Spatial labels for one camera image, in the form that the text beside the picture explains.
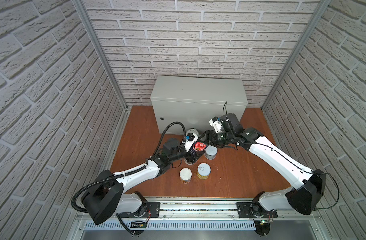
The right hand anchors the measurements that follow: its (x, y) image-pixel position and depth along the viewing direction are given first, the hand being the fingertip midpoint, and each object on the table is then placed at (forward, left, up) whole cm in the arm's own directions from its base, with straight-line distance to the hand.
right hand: (202, 140), depth 72 cm
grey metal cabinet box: (+19, +3, +9) cm, 21 cm away
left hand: (+1, +1, -6) cm, 6 cm away
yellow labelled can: (-9, -1, -18) cm, 20 cm away
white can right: (+3, -7, -19) cm, 21 cm away
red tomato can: (-3, +2, -1) cm, 4 cm away
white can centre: (-2, +6, -23) cm, 24 cm away
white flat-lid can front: (-11, +10, -17) cm, 22 cm away
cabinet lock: (+23, +22, -8) cm, 33 cm away
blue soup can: (+16, +4, -13) cm, 21 cm away
